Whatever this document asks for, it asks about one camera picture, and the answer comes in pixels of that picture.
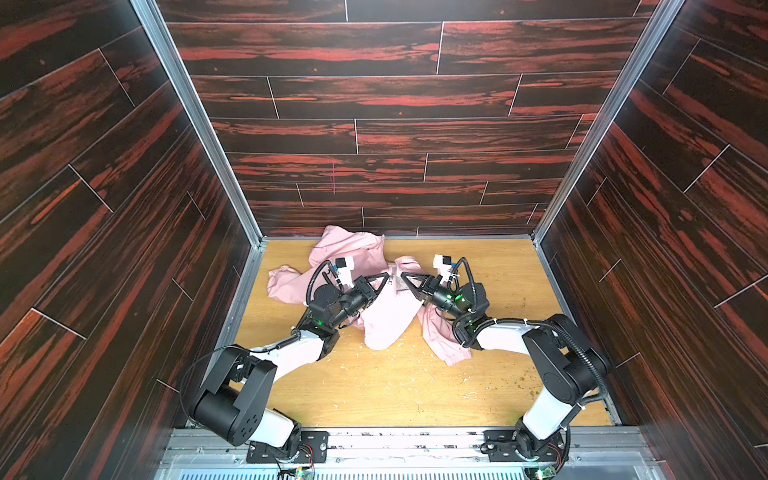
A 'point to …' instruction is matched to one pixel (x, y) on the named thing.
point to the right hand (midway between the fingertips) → (405, 272)
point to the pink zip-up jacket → (361, 256)
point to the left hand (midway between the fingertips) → (391, 278)
